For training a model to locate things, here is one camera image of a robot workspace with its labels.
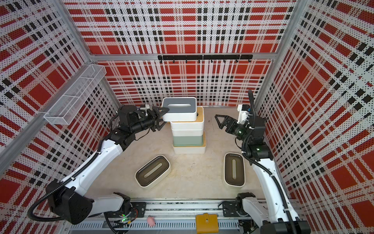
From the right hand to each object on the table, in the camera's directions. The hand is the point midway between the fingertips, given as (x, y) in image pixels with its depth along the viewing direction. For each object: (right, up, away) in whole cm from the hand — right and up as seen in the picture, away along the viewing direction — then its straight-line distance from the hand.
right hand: (221, 118), depth 70 cm
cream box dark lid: (-37, -30, +12) cm, 49 cm away
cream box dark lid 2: (+10, -29, +13) cm, 33 cm away
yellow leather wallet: (-7, -50, -1) cm, 51 cm away
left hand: (-25, +3, +1) cm, 25 cm away
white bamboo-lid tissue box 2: (-12, -20, +22) cm, 32 cm away
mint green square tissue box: (-17, -13, +18) cm, 29 cm away
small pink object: (-34, -49, -1) cm, 60 cm away
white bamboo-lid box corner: (-12, -3, +4) cm, 13 cm away
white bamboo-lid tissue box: (-17, -8, +9) cm, 21 cm away
